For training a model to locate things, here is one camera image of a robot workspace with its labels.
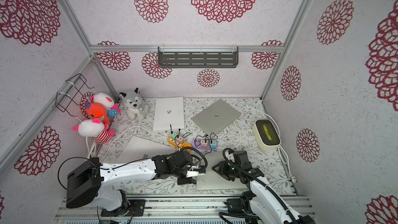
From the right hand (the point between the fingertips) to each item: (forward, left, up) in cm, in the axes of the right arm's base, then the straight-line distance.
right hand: (213, 168), depth 82 cm
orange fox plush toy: (+26, +68, +16) cm, 74 cm away
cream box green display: (+20, -32, +1) cm, 38 cm away
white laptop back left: (+42, +31, -3) cm, 53 cm away
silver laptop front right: (-5, +1, -3) cm, 6 cm away
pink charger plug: (+15, +19, +4) cm, 25 cm away
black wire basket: (+21, +74, +29) cm, 82 cm away
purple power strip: (+13, +5, +2) cm, 14 cm away
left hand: (-4, +11, +1) cm, 11 cm away
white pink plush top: (+35, +67, +17) cm, 78 cm away
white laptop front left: (+12, +46, -4) cm, 48 cm away
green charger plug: (+18, +23, +3) cm, 30 cm away
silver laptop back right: (+38, -3, -5) cm, 39 cm away
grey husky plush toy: (+34, +48, +11) cm, 60 cm away
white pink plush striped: (+14, +62, +16) cm, 66 cm away
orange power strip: (+14, +19, -1) cm, 24 cm away
